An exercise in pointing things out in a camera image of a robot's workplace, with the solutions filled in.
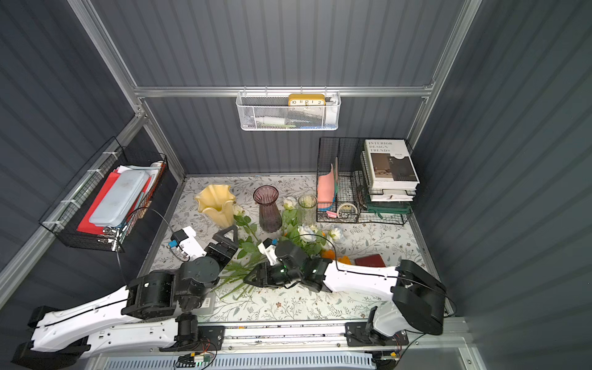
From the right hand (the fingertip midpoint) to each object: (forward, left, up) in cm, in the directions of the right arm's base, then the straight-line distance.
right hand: (250, 278), depth 69 cm
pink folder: (+51, -27, -15) cm, 59 cm away
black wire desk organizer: (+45, -43, -4) cm, 62 cm away
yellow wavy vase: (+32, +19, -2) cm, 37 cm away
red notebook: (+13, -43, -17) cm, 48 cm away
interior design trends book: (+41, -51, +6) cm, 65 cm away
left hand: (+6, +3, +15) cm, 16 cm away
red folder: (+11, +48, +13) cm, 51 cm away
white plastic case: (+15, +40, +16) cm, 45 cm away
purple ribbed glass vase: (+33, -1, -15) cm, 37 cm away
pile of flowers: (+8, 0, +4) cm, 9 cm away
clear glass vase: (+32, -17, -12) cm, 38 cm away
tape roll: (+37, -35, -10) cm, 51 cm away
